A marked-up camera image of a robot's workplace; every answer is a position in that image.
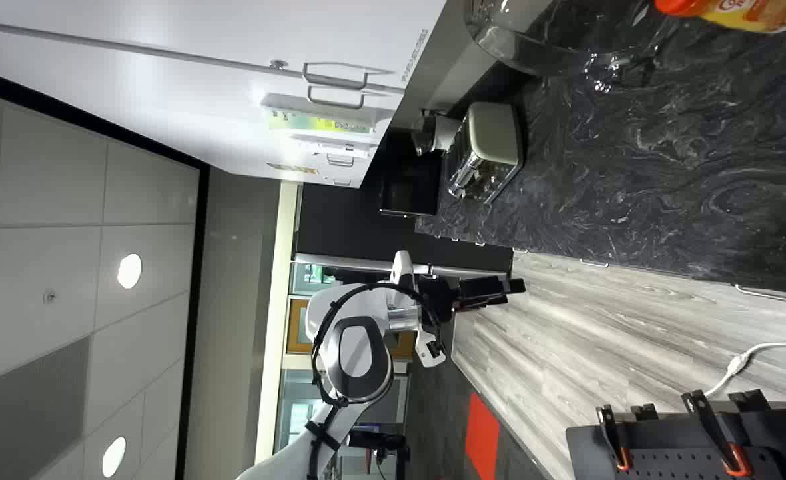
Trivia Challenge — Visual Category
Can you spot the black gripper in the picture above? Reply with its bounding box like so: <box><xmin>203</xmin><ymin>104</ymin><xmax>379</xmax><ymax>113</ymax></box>
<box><xmin>422</xmin><ymin>277</ymin><xmax>524</xmax><ymax>322</ymax></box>

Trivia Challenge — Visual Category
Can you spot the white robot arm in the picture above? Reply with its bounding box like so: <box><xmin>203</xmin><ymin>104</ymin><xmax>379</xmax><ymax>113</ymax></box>
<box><xmin>235</xmin><ymin>250</ymin><xmax>524</xmax><ymax>480</ymax></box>

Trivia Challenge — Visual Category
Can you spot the white upper cabinet right neighbour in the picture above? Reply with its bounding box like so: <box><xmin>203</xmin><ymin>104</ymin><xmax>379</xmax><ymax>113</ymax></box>
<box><xmin>0</xmin><ymin>0</ymin><xmax>446</xmax><ymax>89</ymax></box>

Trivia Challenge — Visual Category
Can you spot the white upper cabinet with flyer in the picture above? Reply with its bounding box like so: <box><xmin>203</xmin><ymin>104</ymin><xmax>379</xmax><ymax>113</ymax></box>
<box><xmin>0</xmin><ymin>33</ymin><xmax>394</xmax><ymax>190</ymax></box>

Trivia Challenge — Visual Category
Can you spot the silver toaster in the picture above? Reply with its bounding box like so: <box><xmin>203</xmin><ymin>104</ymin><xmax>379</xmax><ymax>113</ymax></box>
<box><xmin>447</xmin><ymin>102</ymin><xmax>522</xmax><ymax>202</ymax></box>

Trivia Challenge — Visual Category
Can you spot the black coffee machine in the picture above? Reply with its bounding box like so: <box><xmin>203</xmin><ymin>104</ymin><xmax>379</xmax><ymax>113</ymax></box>
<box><xmin>379</xmin><ymin>110</ymin><xmax>447</xmax><ymax>216</ymax></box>

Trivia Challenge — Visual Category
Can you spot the black orange clamp left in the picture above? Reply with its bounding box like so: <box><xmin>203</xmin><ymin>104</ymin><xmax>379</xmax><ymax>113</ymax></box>
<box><xmin>598</xmin><ymin>405</ymin><xmax>631</xmax><ymax>472</ymax></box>

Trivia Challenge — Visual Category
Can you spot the black orange clamp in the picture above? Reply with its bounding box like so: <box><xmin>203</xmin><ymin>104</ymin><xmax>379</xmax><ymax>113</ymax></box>
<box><xmin>598</xmin><ymin>405</ymin><xmax>631</xmax><ymax>472</ymax></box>
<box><xmin>681</xmin><ymin>389</ymin><xmax>751</xmax><ymax>480</ymax></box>

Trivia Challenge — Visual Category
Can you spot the clear glass container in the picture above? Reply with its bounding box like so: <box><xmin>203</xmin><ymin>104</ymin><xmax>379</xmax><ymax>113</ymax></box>
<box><xmin>584</xmin><ymin>20</ymin><xmax>675</xmax><ymax>92</ymax></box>

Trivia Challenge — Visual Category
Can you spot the black orange clamp right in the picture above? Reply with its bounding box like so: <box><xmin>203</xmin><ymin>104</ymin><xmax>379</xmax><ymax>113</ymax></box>
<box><xmin>681</xmin><ymin>389</ymin><xmax>751</xmax><ymax>480</ymax></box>

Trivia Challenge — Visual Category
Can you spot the green paper flyer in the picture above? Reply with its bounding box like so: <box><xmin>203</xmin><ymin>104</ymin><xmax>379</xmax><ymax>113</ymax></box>
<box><xmin>270</xmin><ymin>108</ymin><xmax>376</xmax><ymax>136</ymax></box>

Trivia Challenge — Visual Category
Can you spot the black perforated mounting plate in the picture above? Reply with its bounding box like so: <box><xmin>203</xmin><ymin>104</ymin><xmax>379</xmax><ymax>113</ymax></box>
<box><xmin>564</xmin><ymin>412</ymin><xmax>786</xmax><ymax>480</ymax></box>

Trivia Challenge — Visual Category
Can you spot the orange food bag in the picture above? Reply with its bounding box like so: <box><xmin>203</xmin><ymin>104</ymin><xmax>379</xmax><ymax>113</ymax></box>
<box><xmin>652</xmin><ymin>0</ymin><xmax>786</xmax><ymax>36</ymax></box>

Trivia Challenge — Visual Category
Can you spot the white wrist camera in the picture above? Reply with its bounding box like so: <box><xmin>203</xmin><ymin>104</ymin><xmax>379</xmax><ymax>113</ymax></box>
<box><xmin>416</xmin><ymin>326</ymin><xmax>446</xmax><ymax>369</ymax></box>

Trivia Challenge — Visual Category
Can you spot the white cable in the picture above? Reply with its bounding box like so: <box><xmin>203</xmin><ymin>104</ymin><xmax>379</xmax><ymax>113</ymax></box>
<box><xmin>704</xmin><ymin>322</ymin><xmax>786</xmax><ymax>400</ymax></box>

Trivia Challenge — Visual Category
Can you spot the silver cabinet door handle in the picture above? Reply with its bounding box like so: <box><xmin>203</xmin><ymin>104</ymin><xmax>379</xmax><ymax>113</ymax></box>
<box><xmin>306</xmin><ymin>84</ymin><xmax>388</xmax><ymax>110</ymax></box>

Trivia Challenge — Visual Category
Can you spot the silver neighbour cabinet handle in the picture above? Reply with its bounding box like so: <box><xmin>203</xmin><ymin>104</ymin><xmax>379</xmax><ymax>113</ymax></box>
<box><xmin>302</xmin><ymin>62</ymin><xmax>388</xmax><ymax>92</ymax></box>

